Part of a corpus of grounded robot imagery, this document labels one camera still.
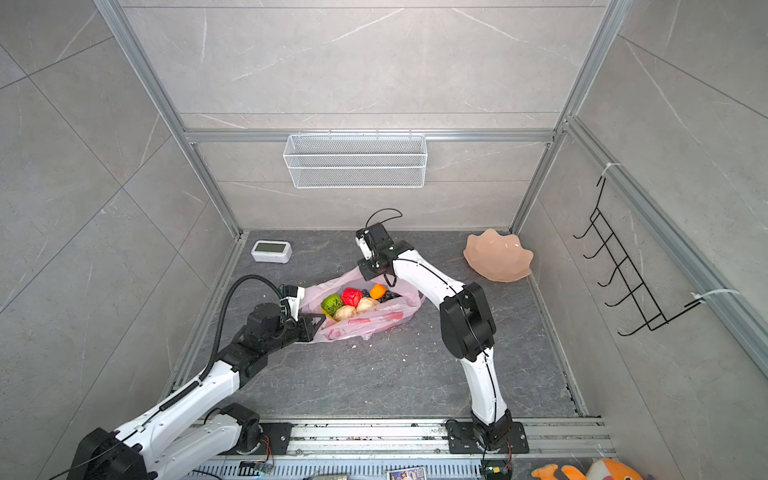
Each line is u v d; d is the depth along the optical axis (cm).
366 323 80
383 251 71
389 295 95
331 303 92
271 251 108
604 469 64
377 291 94
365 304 92
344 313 90
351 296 94
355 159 101
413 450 73
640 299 65
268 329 63
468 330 56
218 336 57
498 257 107
